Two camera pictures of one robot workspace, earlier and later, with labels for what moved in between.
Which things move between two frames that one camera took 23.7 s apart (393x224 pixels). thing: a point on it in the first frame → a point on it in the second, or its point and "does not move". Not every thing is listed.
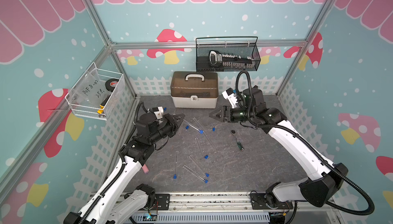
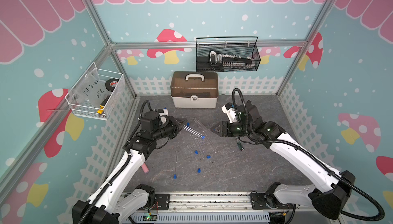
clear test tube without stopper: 203,131 does not move
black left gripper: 171,120 does not move
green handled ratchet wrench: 238,143 does not move
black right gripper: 217,115 → 222,125
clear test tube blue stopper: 205,156 does not move
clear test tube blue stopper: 194,173 → 202,136
